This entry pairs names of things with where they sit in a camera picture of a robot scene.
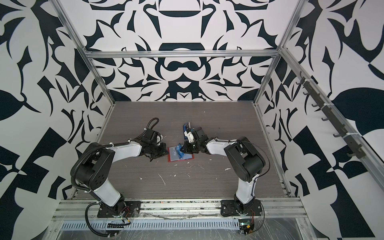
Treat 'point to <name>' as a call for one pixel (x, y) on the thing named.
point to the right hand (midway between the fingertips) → (181, 149)
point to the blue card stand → (184, 129)
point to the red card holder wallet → (172, 155)
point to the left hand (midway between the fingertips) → (170, 150)
